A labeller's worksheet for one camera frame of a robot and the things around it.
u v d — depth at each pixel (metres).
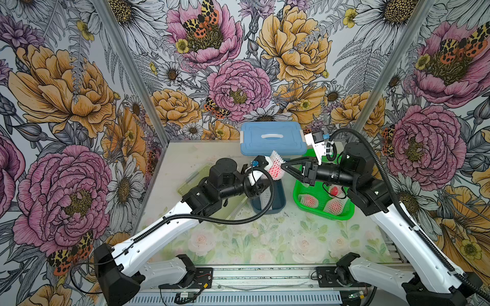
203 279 0.74
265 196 0.92
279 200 0.96
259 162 0.52
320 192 0.97
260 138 1.00
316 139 0.52
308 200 0.89
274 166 0.57
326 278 0.73
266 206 0.44
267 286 0.73
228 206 0.87
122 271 0.38
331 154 0.53
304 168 0.53
